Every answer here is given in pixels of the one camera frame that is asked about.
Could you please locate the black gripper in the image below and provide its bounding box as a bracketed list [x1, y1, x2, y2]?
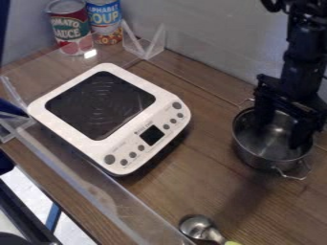
[253, 54, 327, 149]

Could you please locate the alphabet soup can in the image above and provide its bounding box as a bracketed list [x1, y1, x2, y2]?
[85, 0, 122, 45]

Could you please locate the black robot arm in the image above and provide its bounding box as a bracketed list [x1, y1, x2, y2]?
[253, 0, 327, 149]

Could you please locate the blue object at left edge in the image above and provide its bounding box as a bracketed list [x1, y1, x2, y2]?
[0, 98, 30, 176]

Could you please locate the clear acrylic front barrier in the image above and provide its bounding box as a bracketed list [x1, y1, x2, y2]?
[0, 76, 196, 245]

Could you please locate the tomato sauce can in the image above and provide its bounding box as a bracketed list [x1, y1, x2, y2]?
[45, 0, 93, 56]

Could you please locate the black and blue table frame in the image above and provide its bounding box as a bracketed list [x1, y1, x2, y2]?
[0, 180, 62, 245]

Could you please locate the clear acrylic corner bracket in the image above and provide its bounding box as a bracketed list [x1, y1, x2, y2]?
[121, 20, 165, 60]

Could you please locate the silver measuring spoon yellow handle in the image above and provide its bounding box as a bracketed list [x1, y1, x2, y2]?
[178, 214, 241, 245]

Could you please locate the silver pot with handles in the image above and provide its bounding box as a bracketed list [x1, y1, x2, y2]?
[232, 106, 312, 181]

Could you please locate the white and black induction stove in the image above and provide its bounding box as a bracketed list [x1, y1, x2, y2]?
[26, 63, 192, 176]

